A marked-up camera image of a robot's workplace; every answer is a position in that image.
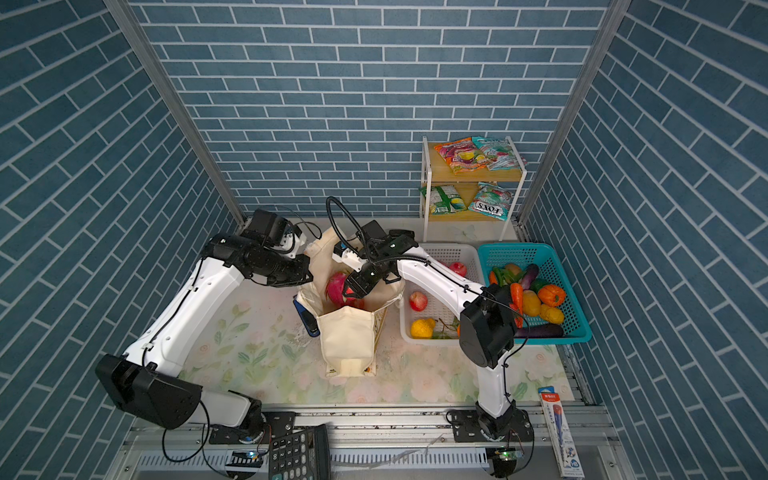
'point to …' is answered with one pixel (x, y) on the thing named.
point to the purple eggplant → (532, 272)
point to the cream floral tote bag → (349, 337)
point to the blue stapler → (308, 318)
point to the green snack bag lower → (444, 199)
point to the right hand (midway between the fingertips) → (348, 282)
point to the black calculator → (300, 455)
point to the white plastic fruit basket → (462, 257)
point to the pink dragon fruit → (334, 290)
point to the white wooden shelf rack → (468, 197)
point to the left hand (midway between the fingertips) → (315, 276)
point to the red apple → (418, 301)
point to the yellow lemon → (423, 328)
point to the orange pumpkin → (552, 295)
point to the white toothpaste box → (561, 440)
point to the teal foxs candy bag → (492, 199)
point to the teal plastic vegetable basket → (552, 272)
